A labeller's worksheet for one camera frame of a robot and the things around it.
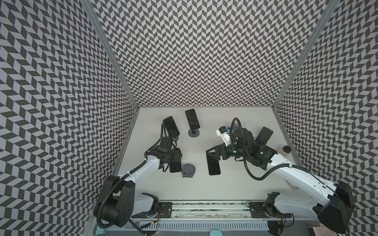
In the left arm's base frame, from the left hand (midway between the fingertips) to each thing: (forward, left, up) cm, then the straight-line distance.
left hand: (176, 155), depth 89 cm
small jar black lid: (+1, -65, +5) cm, 66 cm away
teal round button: (-37, -21, -2) cm, 43 cm away
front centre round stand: (-8, -8, -1) cm, 11 cm away
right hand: (-8, -20, +16) cm, 27 cm away
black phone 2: (-7, 0, 0) cm, 7 cm away
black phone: (+18, +4, +5) cm, 19 cm away
